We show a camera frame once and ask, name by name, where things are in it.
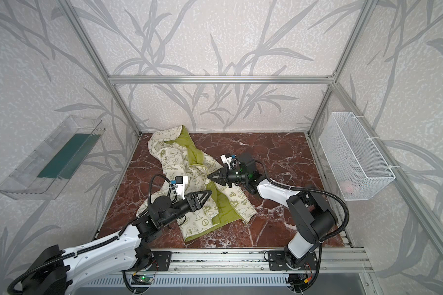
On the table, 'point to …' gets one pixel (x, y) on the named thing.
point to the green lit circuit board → (144, 279)
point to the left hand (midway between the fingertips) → (211, 189)
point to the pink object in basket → (349, 188)
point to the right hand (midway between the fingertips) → (209, 172)
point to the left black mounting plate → (160, 262)
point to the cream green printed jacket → (180, 169)
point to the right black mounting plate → (283, 260)
